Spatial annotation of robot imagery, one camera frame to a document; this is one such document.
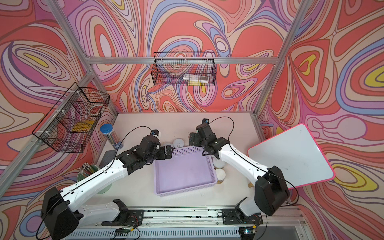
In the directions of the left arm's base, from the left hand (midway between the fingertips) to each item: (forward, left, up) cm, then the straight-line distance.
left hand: (168, 149), depth 79 cm
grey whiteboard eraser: (+4, +40, -15) cm, 43 cm away
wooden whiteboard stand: (-14, -45, -14) cm, 49 cm away
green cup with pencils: (-11, +39, -1) cm, 41 cm away
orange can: (-3, -28, -10) cm, 30 cm away
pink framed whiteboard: (-7, -62, +7) cm, 63 cm away
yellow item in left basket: (+5, +40, +14) cm, 43 cm away
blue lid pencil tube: (+12, +36, +3) cm, 38 cm away
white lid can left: (+12, -4, -11) cm, 17 cm away
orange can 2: (-10, -29, -11) cm, 32 cm away
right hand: (+7, -17, -1) cm, 18 cm away
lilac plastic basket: (-4, -10, -18) cm, 21 cm away
